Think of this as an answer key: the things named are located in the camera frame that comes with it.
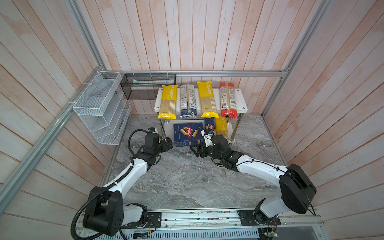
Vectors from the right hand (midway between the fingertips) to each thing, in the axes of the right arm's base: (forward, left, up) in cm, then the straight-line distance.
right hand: (194, 146), depth 83 cm
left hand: (+3, +17, -3) cm, 18 cm away
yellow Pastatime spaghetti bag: (+21, -19, -8) cm, 30 cm away
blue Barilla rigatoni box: (+11, +4, -4) cm, 12 cm away
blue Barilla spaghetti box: (+23, -11, -6) cm, 27 cm away
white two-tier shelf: (+24, +20, -12) cm, 33 cm away
